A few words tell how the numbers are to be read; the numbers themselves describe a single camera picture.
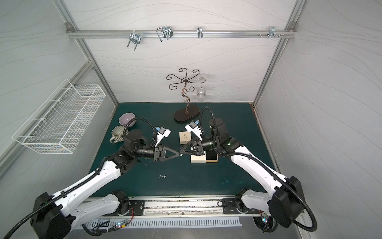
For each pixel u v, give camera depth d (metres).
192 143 0.61
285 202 0.39
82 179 0.46
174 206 0.75
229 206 0.73
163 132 0.62
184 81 0.91
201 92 0.96
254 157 0.49
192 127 0.61
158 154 0.58
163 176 0.84
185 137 0.98
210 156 0.89
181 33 0.78
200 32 0.78
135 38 0.78
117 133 1.01
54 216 0.37
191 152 0.62
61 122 0.70
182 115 1.11
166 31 0.77
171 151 0.62
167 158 0.62
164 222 0.70
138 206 0.74
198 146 0.58
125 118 1.05
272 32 0.76
